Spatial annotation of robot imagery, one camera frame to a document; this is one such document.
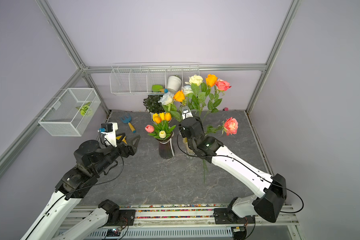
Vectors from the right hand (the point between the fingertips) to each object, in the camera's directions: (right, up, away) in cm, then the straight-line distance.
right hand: (189, 117), depth 73 cm
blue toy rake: (-48, 0, +43) cm, 65 cm away
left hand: (-25, -8, -9) cm, 28 cm away
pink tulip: (-19, -5, -2) cm, 20 cm away
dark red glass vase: (-13, -18, +16) cm, 28 cm away
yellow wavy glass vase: (0, -19, +15) cm, 24 cm away
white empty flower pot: (-9, +23, +19) cm, 31 cm away
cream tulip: (-12, -8, -4) cm, 15 cm away
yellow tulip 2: (-14, 0, +4) cm, 15 cm away
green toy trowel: (-20, +21, +26) cm, 39 cm away
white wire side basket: (-66, +4, +11) cm, 67 cm away
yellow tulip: (-16, 0, +2) cm, 17 cm away
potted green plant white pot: (-25, +10, +26) cm, 37 cm away
